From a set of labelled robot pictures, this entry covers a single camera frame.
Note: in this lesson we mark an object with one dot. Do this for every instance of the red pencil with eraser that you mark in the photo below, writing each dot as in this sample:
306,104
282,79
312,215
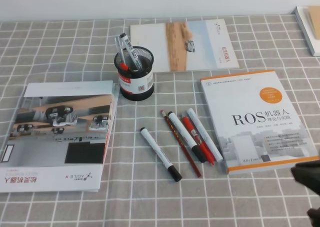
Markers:
181,144

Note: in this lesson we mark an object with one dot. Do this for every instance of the white ROS textbook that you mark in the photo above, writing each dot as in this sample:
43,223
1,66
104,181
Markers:
255,122

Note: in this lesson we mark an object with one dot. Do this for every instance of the white book at edge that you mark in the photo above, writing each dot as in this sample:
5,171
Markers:
304,20

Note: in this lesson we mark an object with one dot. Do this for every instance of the black mesh pen holder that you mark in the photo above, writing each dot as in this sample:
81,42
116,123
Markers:
136,85

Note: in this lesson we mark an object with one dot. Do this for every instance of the red gel pen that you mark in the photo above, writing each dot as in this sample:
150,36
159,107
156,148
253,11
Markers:
191,129

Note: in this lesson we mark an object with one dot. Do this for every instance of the Agilex robot catalogue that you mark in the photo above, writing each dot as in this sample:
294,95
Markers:
59,138

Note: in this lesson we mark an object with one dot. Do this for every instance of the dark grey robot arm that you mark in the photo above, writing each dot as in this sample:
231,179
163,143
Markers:
308,174

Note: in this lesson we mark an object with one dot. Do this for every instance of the white capless marker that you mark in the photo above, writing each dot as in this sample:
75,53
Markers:
205,136

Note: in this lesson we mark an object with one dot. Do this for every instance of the white marker in holder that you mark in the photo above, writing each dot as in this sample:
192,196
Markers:
131,51

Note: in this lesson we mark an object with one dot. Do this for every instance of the clear pen red tip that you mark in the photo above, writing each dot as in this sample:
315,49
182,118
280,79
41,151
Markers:
122,64

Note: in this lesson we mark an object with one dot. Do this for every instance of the white marker on table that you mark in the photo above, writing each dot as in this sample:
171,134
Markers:
187,137

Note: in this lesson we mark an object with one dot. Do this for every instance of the white marker black cap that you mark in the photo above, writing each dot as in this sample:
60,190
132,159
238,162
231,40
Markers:
162,156

